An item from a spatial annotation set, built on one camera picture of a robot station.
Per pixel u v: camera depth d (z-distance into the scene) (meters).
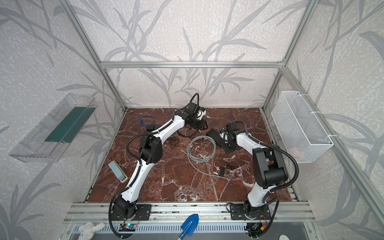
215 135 1.00
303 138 0.60
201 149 0.97
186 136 1.03
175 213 0.75
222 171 0.83
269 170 0.47
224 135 0.87
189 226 0.70
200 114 0.89
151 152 0.63
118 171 0.83
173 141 1.00
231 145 0.73
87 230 0.67
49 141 0.63
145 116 1.16
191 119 0.83
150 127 1.09
